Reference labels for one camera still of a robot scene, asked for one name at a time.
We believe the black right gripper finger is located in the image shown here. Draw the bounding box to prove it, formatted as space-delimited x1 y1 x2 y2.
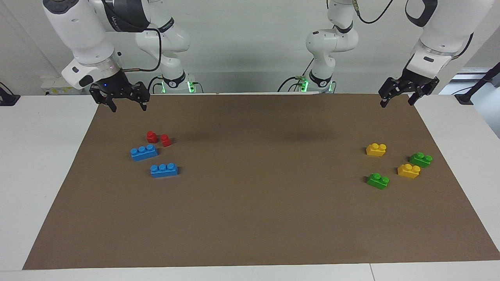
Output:
131 81 151 112
89 83 118 113

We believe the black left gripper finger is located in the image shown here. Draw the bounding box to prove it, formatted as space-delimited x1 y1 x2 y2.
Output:
378 77 409 108
408 76 440 107

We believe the blue three-stud brick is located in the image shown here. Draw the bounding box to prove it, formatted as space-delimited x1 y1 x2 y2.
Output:
130 144 158 162
150 163 179 178

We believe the green two-stud brick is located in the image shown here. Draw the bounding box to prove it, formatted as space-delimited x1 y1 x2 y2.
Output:
409 152 433 168
366 173 389 190

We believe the white power strip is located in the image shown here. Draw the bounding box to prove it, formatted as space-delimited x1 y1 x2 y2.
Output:
41 76 85 96

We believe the black stand pole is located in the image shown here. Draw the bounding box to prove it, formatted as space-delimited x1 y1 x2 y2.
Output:
454 62 500 105

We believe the yellow two-stud brick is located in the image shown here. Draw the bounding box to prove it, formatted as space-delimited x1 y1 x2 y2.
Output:
397 164 421 179
366 143 387 157

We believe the black table clamp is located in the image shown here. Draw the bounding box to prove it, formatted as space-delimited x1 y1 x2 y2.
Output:
0 81 21 106

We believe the brown table mat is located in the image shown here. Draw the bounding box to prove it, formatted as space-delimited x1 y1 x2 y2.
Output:
22 93 500 270

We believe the black base cable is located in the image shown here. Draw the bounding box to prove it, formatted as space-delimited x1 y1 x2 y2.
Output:
147 76 165 94
278 58 315 93

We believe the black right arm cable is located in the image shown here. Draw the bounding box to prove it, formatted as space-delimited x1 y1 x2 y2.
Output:
117 25 163 73

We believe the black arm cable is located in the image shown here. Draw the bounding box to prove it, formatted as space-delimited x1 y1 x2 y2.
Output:
117 25 163 73
354 0 475 59

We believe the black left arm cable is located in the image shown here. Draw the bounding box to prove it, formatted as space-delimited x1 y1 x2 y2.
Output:
354 0 475 59

